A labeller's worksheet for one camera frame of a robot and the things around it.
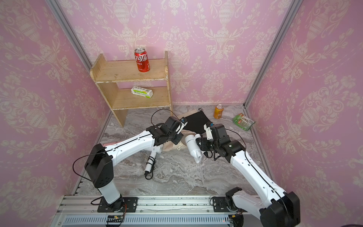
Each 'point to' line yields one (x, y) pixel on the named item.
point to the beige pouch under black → (186, 114)
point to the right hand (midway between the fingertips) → (201, 142)
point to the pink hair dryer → (108, 144)
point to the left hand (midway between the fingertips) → (180, 134)
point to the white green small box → (142, 91)
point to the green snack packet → (243, 121)
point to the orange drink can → (218, 113)
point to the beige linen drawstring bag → (170, 145)
